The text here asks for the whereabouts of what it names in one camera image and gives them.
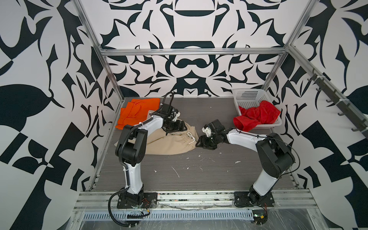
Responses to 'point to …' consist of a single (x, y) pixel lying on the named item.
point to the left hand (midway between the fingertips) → (183, 127)
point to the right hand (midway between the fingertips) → (199, 145)
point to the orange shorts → (137, 111)
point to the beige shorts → (174, 142)
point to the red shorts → (264, 113)
